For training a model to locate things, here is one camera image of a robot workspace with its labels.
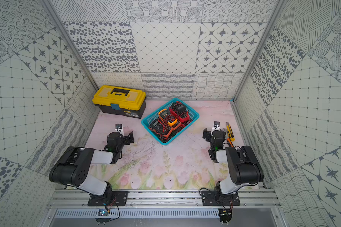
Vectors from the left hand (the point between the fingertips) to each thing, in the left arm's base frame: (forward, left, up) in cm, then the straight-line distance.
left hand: (124, 131), depth 94 cm
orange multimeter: (-1, -32, -1) cm, 32 cm away
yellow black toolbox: (+17, -2, +12) cm, 21 cm away
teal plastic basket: (+13, -48, +1) cm, 50 cm away
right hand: (+2, -61, -1) cm, 61 cm away
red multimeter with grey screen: (+10, -40, +3) cm, 41 cm away
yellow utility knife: (+5, -74, -6) cm, 75 cm away
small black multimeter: (+16, -38, +7) cm, 41 cm away
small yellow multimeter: (+10, -28, +6) cm, 30 cm away
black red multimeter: (+1, -24, +5) cm, 24 cm away
